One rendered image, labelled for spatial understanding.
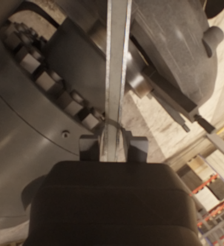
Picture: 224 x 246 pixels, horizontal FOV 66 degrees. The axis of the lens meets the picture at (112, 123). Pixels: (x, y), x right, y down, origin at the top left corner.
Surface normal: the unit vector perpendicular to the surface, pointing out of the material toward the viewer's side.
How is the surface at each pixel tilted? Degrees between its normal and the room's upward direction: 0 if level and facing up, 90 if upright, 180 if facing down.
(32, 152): 33
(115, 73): 49
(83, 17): 68
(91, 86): 27
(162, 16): 39
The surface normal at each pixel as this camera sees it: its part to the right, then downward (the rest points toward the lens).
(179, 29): 0.22, 0.44
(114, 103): 0.00, 0.25
